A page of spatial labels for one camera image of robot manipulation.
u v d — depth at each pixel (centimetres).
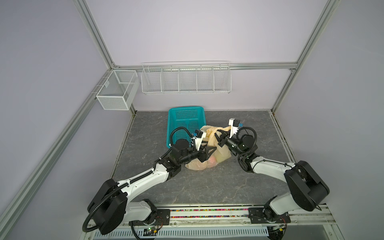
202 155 66
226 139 69
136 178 48
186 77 99
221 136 72
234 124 68
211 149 71
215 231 71
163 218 73
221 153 81
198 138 64
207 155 68
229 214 75
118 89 99
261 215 73
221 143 70
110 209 40
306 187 44
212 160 89
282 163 53
